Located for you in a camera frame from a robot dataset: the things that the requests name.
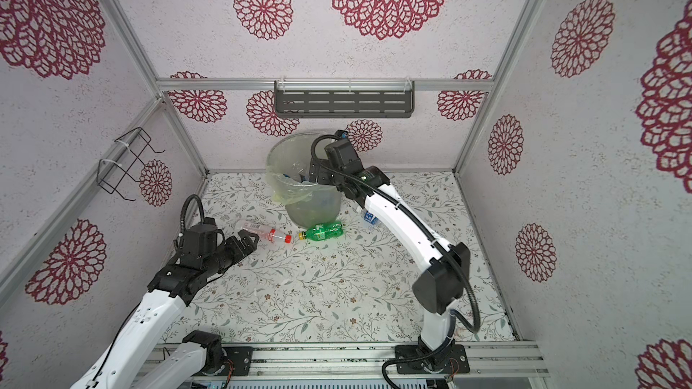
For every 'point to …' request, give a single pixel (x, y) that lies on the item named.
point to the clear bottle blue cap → (297, 172)
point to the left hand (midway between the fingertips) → (250, 244)
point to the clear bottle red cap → (266, 232)
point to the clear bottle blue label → (368, 217)
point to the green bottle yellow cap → (323, 231)
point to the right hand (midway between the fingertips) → (323, 163)
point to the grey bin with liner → (287, 167)
